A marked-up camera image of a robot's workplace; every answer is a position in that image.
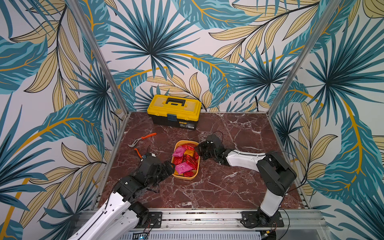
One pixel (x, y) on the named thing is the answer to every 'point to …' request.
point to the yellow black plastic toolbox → (175, 111)
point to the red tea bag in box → (189, 146)
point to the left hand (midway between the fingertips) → (170, 172)
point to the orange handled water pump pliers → (137, 141)
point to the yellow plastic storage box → (196, 156)
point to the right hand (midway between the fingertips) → (192, 145)
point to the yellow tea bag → (189, 152)
